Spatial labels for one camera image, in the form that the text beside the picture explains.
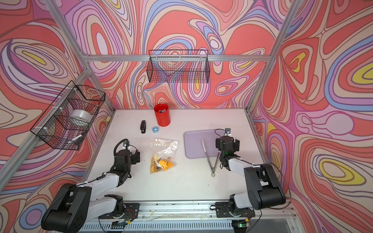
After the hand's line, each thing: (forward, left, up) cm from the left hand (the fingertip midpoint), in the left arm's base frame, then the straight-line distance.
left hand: (130, 151), depth 90 cm
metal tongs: (-10, -52, -3) cm, 53 cm away
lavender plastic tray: (+9, -40, -4) cm, 41 cm away
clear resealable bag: (+1, -20, -3) cm, 21 cm away
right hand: (+6, -63, +2) cm, 63 cm away
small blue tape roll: (+21, -12, -4) cm, 25 cm away
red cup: (+26, -18, +7) cm, 32 cm away
